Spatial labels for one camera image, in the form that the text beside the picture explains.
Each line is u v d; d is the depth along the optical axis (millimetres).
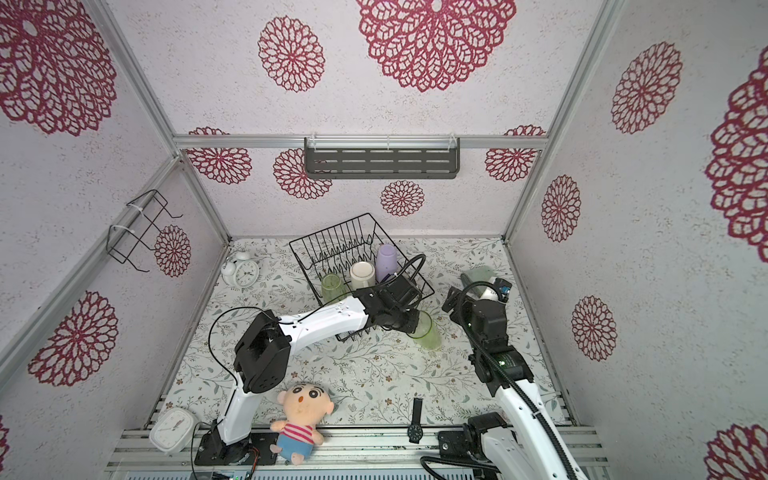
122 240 728
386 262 989
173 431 745
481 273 1095
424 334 793
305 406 727
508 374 509
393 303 678
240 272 997
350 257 1103
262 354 505
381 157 916
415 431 763
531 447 438
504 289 634
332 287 968
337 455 735
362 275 968
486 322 541
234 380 546
